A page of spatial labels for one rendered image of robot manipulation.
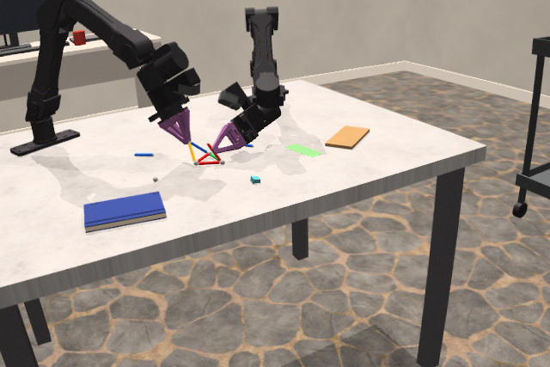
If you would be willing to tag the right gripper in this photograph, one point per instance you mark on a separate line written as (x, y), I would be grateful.
(184, 126)

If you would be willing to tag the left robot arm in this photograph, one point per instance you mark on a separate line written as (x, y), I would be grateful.
(264, 70)

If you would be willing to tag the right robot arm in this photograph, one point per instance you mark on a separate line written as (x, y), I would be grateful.
(129, 45)

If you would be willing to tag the blue flat rectangular block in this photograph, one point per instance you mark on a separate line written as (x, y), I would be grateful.
(115, 213)

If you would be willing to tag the orange flat rectangular block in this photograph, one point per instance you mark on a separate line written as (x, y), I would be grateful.
(348, 137)

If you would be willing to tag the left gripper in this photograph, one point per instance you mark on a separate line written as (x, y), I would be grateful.
(240, 132)

